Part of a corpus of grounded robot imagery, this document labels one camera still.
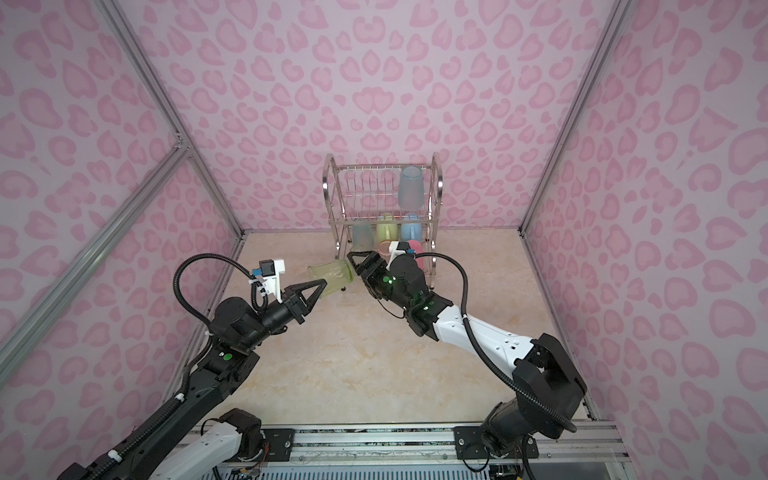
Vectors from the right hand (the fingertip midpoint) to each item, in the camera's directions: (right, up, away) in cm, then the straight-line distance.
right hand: (350, 262), depth 73 cm
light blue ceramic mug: (+16, +10, +30) cm, 35 cm away
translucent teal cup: (+16, +20, +12) cm, 28 cm away
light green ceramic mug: (+8, +10, +30) cm, 33 cm away
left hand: (-5, -4, -6) cm, 9 cm away
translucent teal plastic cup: (-1, +8, +33) cm, 34 cm away
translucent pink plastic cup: (+8, +3, 0) cm, 9 cm away
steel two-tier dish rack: (+3, +19, +41) cm, 45 cm away
